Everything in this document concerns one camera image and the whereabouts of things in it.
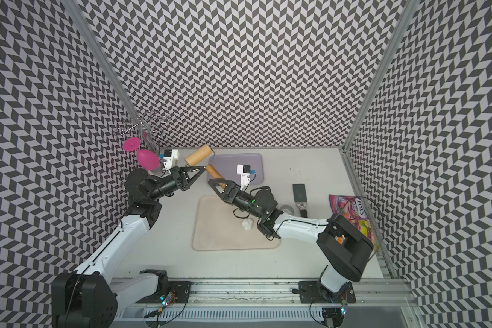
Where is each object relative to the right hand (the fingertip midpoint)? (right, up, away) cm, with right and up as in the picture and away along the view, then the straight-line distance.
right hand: (209, 187), depth 67 cm
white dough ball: (+12, -18, +21) cm, 30 cm away
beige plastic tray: (-1, -20, +23) cm, 30 cm away
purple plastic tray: (+5, +7, +2) cm, 9 cm away
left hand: (-2, +5, +2) cm, 6 cm away
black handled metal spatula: (+37, -9, +33) cm, 50 cm away
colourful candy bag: (+59, -12, +25) cm, 65 cm away
